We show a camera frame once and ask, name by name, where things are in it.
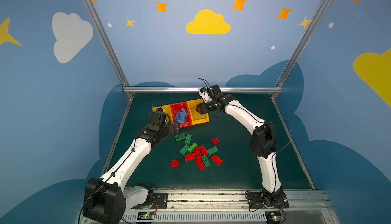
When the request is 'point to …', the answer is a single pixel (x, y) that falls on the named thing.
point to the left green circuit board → (145, 216)
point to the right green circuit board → (273, 217)
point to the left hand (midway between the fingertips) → (174, 125)
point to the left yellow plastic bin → (167, 109)
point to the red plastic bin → (176, 108)
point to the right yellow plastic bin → (196, 117)
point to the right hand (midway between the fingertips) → (203, 106)
